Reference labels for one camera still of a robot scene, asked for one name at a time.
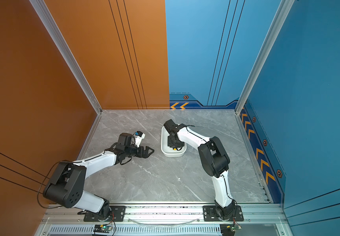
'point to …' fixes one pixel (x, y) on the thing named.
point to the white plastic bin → (169, 152)
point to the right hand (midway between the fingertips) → (172, 145)
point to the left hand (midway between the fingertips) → (149, 148)
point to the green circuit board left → (102, 228)
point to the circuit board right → (229, 229)
